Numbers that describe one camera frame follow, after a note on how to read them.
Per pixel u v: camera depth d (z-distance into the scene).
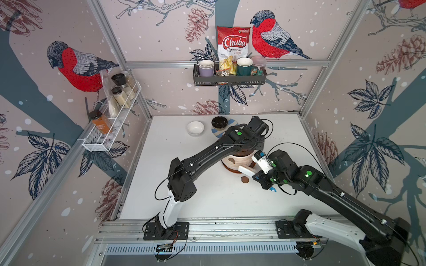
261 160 0.66
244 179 0.88
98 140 0.69
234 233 0.73
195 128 1.10
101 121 0.66
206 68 0.81
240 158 0.80
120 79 0.80
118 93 0.76
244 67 0.80
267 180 0.64
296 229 0.66
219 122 1.11
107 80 0.73
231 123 1.14
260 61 0.84
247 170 0.74
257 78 0.88
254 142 0.66
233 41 0.78
